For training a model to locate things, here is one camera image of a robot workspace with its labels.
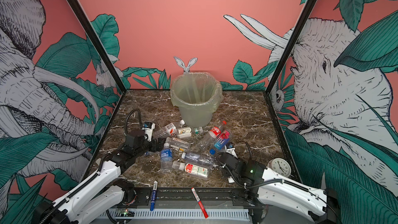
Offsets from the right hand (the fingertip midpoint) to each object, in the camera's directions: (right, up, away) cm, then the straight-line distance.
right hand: (223, 163), depth 77 cm
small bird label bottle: (-21, +13, +15) cm, 29 cm away
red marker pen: (-14, -15, -3) cm, 20 cm away
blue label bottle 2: (-31, 0, +7) cm, 32 cm away
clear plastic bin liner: (-15, +40, +24) cm, 49 cm away
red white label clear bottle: (-31, +14, +16) cm, 38 cm away
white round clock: (+31, -3, +3) cm, 31 cm away
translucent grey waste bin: (-15, +22, +20) cm, 33 cm away
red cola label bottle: (-8, +7, +16) cm, 20 cm away
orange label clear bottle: (-24, +7, +9) cm, 27 cm away
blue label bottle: (-36, +7, -4) cm, 37 cm away
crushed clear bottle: (-14, +1, +5) cm, 15 cm away
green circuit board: (-47, -19, -8) cm, 52 cm away
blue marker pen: (-34, -14, -4) cm, 37 cm away
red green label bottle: (-13, -3, 0) cm, 14 cm away
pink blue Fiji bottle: (0, +9, +10) cm, 13 cm away
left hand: (-34, +13, +5) cm, 37 cm away
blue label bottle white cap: (+3, -6, -4) cm, 8 cm away
